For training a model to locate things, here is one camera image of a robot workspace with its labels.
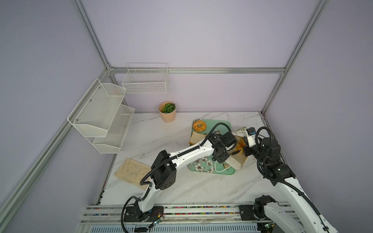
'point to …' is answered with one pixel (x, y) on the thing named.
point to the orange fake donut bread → (196, 128)
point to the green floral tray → (208, 165)
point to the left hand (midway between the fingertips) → (219, 156)
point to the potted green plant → (167, 110)
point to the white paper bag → (237, 161)
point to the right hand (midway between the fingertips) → (244, 136)
